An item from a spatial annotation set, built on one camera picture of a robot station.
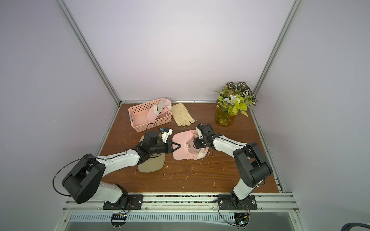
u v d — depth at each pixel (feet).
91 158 1.58
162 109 3.52
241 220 2.31
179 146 2.68
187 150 2.75
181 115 3.65
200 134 2.77
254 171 1.48
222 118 3.30
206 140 2.33
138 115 3.65
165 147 2.47
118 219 2.38
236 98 2.95
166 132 2.58
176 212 2.34
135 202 2.40
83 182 1.41
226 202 2.38
